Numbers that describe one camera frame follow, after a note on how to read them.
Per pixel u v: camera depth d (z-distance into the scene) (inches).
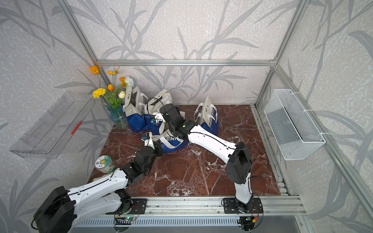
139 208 28.5
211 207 29.5
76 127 26.6
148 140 28.0
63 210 15.6
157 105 34.1
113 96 35.9
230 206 28.9
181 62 38.4
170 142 31.7
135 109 34.2
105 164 31.7
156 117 26.8
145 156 23.6
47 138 25.3
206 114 33.0
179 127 22.4
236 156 18.3
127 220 28.0
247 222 30.2
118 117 38.7
